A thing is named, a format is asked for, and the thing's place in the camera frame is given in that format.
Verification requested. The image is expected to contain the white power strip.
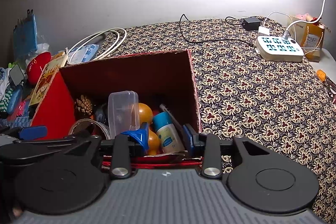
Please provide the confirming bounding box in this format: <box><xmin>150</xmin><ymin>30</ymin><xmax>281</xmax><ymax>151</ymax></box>
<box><xmin>255</xmin><ymin>35</ymin><xmax>305</xmax><ymax>62</ymax></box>

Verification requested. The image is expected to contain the white bottle with blue cap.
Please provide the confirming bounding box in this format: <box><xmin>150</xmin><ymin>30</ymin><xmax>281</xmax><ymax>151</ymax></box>
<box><xmin>153</xmin><ymin>112</ymin><xmax>185</xmax><ymax>154</ymax></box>

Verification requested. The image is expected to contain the gold gift bag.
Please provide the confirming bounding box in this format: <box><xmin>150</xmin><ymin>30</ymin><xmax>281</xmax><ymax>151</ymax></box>
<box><xmin>304</xmin><ymin>22</ymin><xmax>325</xmax><ymax>62</ymax></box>

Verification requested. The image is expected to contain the black power adapter with cable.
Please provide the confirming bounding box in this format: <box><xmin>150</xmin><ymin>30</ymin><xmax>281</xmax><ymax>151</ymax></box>
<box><xmin>180</xmin><ymin>13</ymin><xmax>256</xmax><ymax>47</ymax></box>

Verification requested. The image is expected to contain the patterned tape roll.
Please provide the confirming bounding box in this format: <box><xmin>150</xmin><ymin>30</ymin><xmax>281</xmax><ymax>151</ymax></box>
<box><xmin>69</xmin><ymin>119</ymin><xmax>111</xmax><ymax>139</ymax></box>

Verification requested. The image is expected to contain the red cardboard box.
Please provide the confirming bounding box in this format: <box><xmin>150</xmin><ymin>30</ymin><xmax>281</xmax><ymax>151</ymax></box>
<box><xmin>29</xmin><ymin>49</ymin><xmax>203</xmax><ymax>170</ymax></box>

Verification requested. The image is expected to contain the floral patterned tablecloth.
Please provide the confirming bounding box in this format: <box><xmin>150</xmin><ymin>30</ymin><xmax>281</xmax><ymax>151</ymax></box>
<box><xmin>96</xmin><ymin>17</ymin><xmax>336</xmax><ymax>222</ymax></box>

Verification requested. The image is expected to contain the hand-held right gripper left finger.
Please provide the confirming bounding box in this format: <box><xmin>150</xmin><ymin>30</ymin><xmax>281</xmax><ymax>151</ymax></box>
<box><xmin>63</xmin><ymin>122</ymin><xmax>151</xmax><ymax>179</ymax></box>

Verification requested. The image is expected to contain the red plush cushion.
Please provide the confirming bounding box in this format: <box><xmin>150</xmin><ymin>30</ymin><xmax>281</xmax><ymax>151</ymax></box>
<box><xmin>26</xmin><ymin>51</ymin><xmax>51</xmax><ymax>85</ymax></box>

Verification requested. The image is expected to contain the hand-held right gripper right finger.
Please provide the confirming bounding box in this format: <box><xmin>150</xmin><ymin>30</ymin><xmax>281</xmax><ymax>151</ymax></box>
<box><xmin>182</xmin><ymin>124</ymin><xmax>274</xmax><ymax>179</ymax></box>

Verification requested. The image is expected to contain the wooden gourd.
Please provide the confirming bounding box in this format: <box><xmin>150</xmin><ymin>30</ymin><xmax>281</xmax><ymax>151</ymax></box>
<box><xmin>138</xmin><ymin>103</ymin><xmax>161</xmax><ymax>156</ymax></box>

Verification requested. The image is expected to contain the brown pine cone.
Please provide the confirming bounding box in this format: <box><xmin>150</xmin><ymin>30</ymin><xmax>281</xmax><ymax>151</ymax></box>
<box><xmin>75</xmin><ymin>94</ymin><xmax>94</xmax><ymax>117</ymax></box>

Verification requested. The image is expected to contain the yellow printed card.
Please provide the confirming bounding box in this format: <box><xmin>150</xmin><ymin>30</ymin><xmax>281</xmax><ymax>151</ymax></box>
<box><xmin>29</xmin><ymin>53</ymin><xmax>68</xmax><ymax>106</ymax></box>

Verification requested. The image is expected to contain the blue and white packet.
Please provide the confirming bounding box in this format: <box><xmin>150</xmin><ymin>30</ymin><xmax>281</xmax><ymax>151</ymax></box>
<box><xmin>69</xmin><ymin>44</ymin><xmax>100</xmax><ymax>65</ymax></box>

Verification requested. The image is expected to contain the coiled white cable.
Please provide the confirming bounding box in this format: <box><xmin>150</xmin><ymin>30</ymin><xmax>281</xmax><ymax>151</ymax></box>
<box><xmin>68</xmin><ymin>28</ymin><xmax>128</xmax><ymax>60</ymax></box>

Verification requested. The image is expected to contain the pink plastic item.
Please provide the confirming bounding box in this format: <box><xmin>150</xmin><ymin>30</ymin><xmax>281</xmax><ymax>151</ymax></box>
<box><xmin>17</xmin><ymin>101</ymin><xmax>30</xmax><ymax>117</ymax></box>

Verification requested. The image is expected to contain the white plastic bag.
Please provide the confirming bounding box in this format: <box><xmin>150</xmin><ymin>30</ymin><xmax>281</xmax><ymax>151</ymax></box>
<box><xmin>25</xmin><ymin>43</ymin><xmax>50</xmax><ymax>62</ymax></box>

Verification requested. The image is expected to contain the blue oblong case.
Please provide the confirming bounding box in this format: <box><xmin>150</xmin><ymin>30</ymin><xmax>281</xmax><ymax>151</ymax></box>
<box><xmin>7</xmin><ymin>88</ymin><xmax>24</xmax><ymax>115</ymax></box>

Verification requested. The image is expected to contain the blue hanging pouch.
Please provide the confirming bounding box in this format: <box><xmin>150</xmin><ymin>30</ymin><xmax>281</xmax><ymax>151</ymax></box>
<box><xmin>13</xmin><ymin>9</ymin><xmax>38</xmax><ymax>59</ymax></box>

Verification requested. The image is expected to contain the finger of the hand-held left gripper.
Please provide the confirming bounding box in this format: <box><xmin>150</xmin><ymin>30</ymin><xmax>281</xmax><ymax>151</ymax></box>
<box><xmin>0</xmin><ymin>126</ymin><xmax>48</xmax><ymax>141</ymax></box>

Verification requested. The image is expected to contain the pink plush toy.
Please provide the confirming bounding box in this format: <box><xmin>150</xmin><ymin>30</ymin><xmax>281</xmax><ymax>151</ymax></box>
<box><xmin>297</xmin><ymin>13</ymin><xmax>318</xmax><ymax>22</ymax></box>

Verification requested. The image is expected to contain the striped cloth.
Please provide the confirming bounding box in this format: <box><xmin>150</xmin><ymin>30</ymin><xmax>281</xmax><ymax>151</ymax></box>
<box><xmin>0</xmin><ymin>85</ymin><xmax>16</xmax><ymax>113</ymax></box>

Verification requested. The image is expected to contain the dark shiny object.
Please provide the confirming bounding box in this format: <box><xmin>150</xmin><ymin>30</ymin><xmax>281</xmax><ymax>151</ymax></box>
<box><xmin>94</xmin><ymin>105</ymin><xmax>109</xmax><ymax>125</ymax></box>

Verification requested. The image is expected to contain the white charger cable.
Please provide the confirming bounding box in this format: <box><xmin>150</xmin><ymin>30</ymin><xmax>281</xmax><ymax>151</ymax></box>
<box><xmin>265</xmin><ymin>11</ymin><xmax>290</xmax><ymax>28</ymax></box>

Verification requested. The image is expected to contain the white marker pen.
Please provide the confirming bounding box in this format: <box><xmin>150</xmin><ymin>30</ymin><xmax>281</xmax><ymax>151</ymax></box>
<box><xmin>160</xmin><ymin>104</ymin><xmax>181</xmax><ymax>132</ymax></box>

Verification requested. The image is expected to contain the clear plastic case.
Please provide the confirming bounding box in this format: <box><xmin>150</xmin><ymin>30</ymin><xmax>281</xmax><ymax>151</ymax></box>
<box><xmin>108</xmin><ymin>91</ymin><xmax>141</xmax><ymax>139</ymax></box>

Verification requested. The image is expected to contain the small handheld mirror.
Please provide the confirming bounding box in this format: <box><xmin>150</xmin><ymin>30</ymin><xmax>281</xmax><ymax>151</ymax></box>
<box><xmin>9</xmin><ymin>64</ymin><xmax>27</xmax><ymax>84</ymax></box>

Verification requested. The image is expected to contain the red transparent box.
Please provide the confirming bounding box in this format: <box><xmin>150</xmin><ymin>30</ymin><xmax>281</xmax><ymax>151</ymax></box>
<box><xmin>325</xmin><ymin>77</ymin><xmax>336</xmax><ymax>105</ymax></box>

